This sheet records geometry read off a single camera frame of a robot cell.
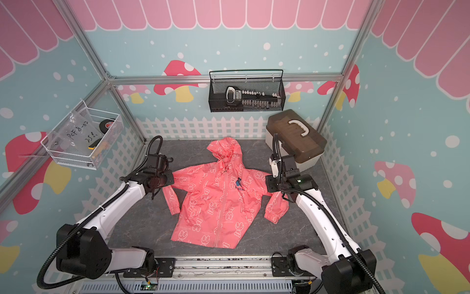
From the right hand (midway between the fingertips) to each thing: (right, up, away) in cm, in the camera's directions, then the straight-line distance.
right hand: (271, 180), depth 80 cm
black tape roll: (-73, +24, 0) cm, 77 cm away
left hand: (-48, -1, +6) cm, 48 cm away
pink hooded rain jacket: (-24, -11, +14) cm, 30 cm away
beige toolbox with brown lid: (+16, +21, +17) cm, 31 cm away
